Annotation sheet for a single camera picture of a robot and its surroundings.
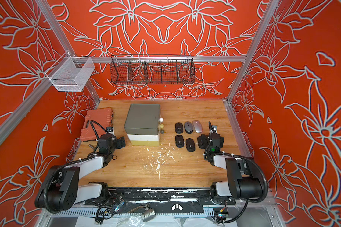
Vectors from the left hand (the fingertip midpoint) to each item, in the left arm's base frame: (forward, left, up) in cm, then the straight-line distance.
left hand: (117, 136), depth 92 cm
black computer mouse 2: (-1, -42, -2) cm, 42 cm away
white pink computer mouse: (+14, -55, -3) cm, 57 cm away
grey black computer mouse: (+13, -48, -3) cm, 50 cm away
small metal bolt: (-6, +17, -4) cm, 18 cm away
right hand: (+6, -63, +1) cm, 64 cm away
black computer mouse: (+11, -41, -2) cm, 43 cm away
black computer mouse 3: (-2, -49, -2) cm, 49 cm away
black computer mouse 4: (-2, -56, +4) cm, 57 cm away
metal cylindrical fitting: (-40, -28, -1) cm, 49 cm away
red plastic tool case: (-3, +4, +20) cm, 21 cm away
